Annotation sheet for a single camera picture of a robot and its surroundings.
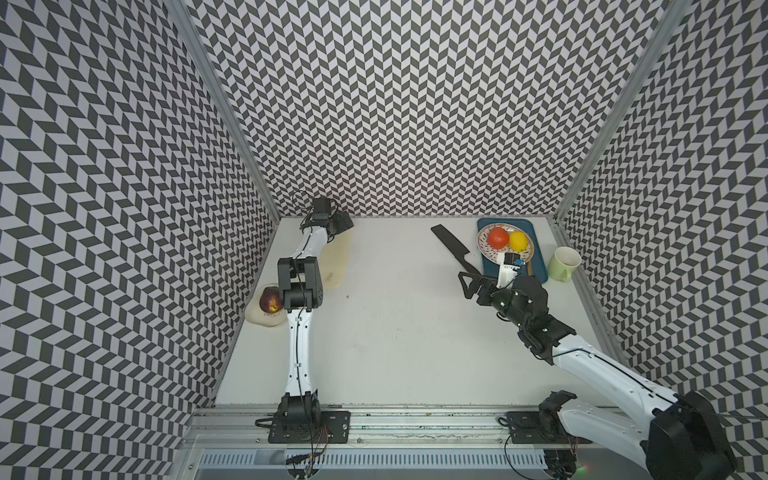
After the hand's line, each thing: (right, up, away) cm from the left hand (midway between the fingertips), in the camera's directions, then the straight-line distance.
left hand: (342, 222), depth 115 cm
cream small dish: (-22, -30, -23) cm, 44 cm away
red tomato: (+58, -6, -9) cm, 59 cm away
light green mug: (+75, -14, -20) cm, 79 cm away
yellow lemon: (+65, -7, -10) cm, 66 cm away
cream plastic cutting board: (-2, -14, -7) cm, 16 cm away
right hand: (+41, -18, -34) cm, 57 cm away
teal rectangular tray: (+70, -16, -12) cm, 73 cm away
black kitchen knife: (+43, -10, -2) cm, 44 cm away
